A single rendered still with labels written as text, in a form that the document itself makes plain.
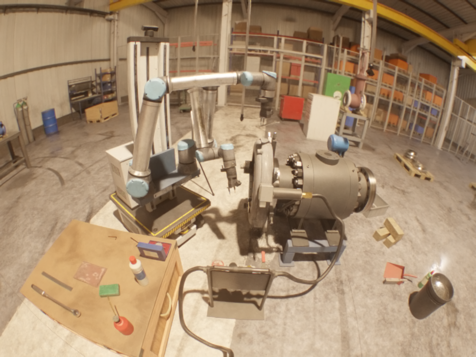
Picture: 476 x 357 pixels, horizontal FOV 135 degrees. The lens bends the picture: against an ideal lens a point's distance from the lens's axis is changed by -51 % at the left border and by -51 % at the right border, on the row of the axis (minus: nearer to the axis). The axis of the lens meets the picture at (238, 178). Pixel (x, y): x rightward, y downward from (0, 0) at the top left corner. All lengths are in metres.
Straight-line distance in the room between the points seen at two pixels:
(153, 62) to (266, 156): 1.12
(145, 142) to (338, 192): 1.41
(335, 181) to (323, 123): 3.88
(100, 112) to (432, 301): 8.69
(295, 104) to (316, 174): 5.45
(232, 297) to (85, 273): 1.07
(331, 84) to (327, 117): 3.44
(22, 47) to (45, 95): 2.28
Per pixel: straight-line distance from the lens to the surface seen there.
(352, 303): 1.91
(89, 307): 1.30
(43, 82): 9.41
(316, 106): 5.29
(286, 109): 6.85
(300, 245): 1.74
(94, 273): 1.39
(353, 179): 1.73
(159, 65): 1.67
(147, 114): 1.16
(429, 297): 2.06
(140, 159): 1.24
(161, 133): 1.75
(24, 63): 9.18
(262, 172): 1.38
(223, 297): 1.65
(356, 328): 1.83
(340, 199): 1.67
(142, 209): 1.97
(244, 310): 1.61
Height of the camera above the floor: 1.49
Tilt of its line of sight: 30 degrees down
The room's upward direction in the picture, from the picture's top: 4 degrees clockwise
